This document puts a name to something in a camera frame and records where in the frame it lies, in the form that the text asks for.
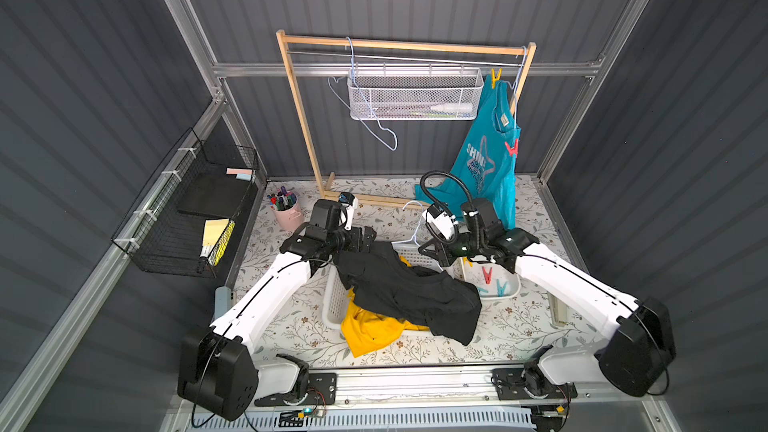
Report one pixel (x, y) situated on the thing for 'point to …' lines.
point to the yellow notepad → (216, 235)
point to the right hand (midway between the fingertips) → (425, 248)
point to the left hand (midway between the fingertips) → (358, 230)
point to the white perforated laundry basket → (335, 291)
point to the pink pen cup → (285, 207)
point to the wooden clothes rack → (325, 185)
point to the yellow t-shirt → (365, 332)
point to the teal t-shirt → (484, 165)
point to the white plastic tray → (493, 280)
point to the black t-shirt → (387, 278)
